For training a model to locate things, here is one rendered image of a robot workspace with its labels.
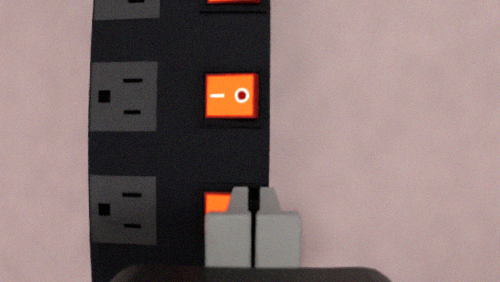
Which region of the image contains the black power strip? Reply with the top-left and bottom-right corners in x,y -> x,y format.
88,0 -> 271,282

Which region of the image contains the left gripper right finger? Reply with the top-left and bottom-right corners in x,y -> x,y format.
253,187 -> 302,268

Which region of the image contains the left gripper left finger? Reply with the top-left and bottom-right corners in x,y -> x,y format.
205,187 -> 254,267

